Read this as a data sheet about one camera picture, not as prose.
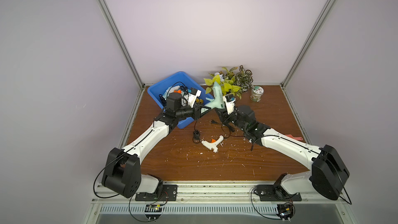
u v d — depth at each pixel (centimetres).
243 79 93
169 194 73
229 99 67
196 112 69
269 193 73
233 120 68
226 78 97
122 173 41
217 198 73
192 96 70
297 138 92
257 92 106
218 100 76
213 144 87
